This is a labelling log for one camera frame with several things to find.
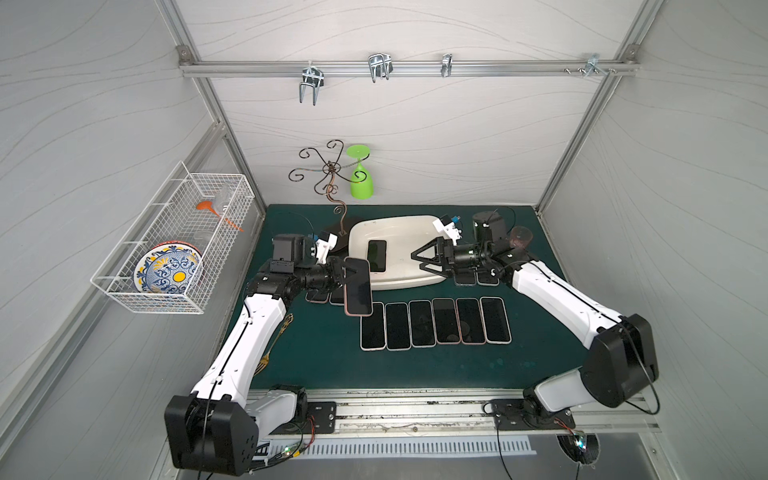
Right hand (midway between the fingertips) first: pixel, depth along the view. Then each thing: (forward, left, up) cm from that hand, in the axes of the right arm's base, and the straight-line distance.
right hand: (415, 262), depth 73 cm
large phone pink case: (-3, -10, -26) cm, 28 cm away
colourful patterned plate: (-10, +53, +10) cm, 55 cm away
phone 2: (-6, +4, -25) cm, 26 cm away
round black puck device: (-34, -42, -28) cm, 61 cm away
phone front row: (-8, +12, -25) cm, 29 cm away
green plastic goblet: (+24, +16, +6) cm, 29 cm away
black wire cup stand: (+30, +26, +6) cm, 40 cm away
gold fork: (-17, +41, -24) cm, 51 cm away
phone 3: (-5, -3, -26) cm, 27 cm away
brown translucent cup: (+29, -39, -23) cm, 54 cm away
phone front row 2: (-5, -18, -25) cm, 31 cm away
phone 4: (+11, -18, -24) cm, 31 cm away
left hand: (-3, +14, -1) cm, 14 cm away
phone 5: (-11, +23, 0) cm, 25 cm away
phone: (+19, +13, -24) cm, 33 cm away
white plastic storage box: (+32, +4, -28) cm, 42 cm away
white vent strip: (-36, +6, -26) cm, 45 cm away
